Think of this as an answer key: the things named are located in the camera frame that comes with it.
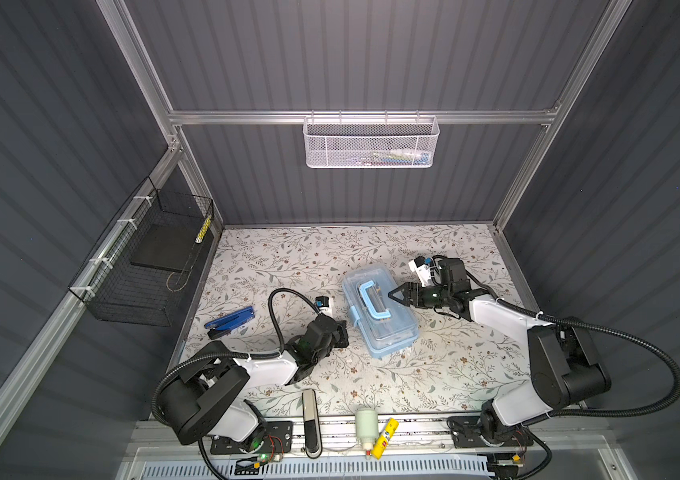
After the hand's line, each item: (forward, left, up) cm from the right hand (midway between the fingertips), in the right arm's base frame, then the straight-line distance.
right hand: (399, 298), depth 88 cm
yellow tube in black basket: (+11, +55, +19) cm, 59 cm away
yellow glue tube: (-35, +7, -7) cm, 37 cm away
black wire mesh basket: (-4, +65, +19) cm, 68 cm away
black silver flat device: (-36, +23, -4) cm, 43 cm away
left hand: (-6, +15, -5) cm, 17 cm away
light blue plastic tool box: (-2, +6, -2) cm, 6 cm away
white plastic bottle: (-32, +11, -3) cm, 34 cm away
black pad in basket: (+2, +60, +22) cm, 64 cm away
